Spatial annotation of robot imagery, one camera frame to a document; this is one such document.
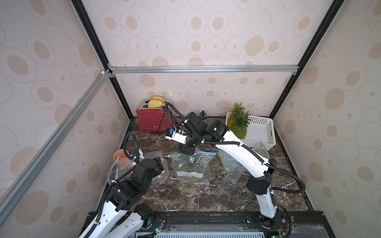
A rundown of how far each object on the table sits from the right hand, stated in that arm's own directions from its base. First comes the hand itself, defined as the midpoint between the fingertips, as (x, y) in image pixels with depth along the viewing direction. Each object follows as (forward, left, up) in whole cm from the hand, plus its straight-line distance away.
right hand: (177, 149), depth 69 cm
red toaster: (+33, +23, -15) cm, 43 cm away
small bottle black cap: (+40, -11, -16) cm, 44 cm away
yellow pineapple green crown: (+42, -33, -20) cm, 57 cm away
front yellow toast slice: (+44, +24, -9) cm, 51 cm away
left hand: (-4, +9, -5) cm, 11 cm away
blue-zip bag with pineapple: (-5, -7, -8) cm, 12 cm away
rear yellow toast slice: (+48, +21, -6) cm, 52 cm away
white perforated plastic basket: (+38, -55, -27) cm, 72 cm away
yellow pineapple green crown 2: (+26, -35, -8) cm, 45 cm away
